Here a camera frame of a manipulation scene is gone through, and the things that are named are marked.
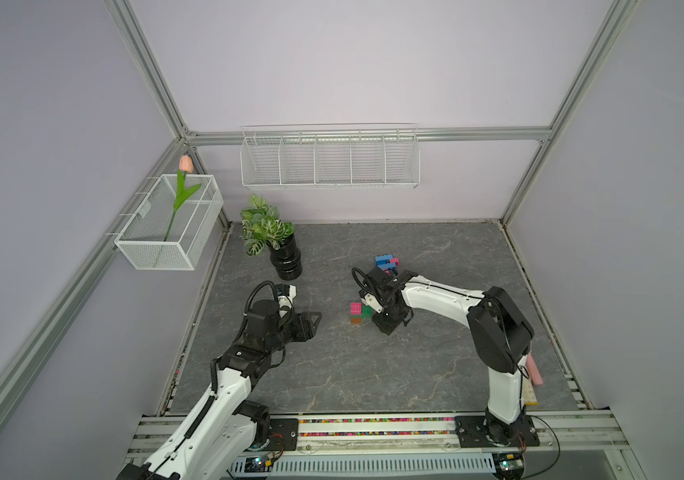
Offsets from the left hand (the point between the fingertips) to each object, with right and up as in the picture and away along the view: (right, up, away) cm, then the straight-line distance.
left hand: (314, 317), depth 80 cm
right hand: (+21, -4, +12) cm, 25 cm away
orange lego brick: (+12, -4, +13) cm, 18 cm away
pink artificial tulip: (-36, +35, 0) cm, 50 cm away
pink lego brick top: (+25, +15, +25) cm, 38 cm away
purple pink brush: (+61, -16, +2) cm, 64 cm away
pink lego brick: (+12, +1, +9) cm, 14 cm away
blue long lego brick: (+22, +14, +25) cm, 36 cm away
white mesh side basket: (-38, +24, -3) cm, 45 cm away
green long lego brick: (+15, 0, +9) cm, 17 cm away
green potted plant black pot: (-15, +25, +3) cm, 29 cm away
